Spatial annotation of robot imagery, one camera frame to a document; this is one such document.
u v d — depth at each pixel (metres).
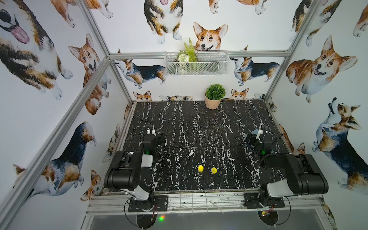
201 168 0.84
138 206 0.67
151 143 0.71
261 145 0.70
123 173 0.45
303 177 0.45
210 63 0.92
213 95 1.06
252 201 0.73
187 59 0.82
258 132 0.83
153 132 0.83
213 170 0.84
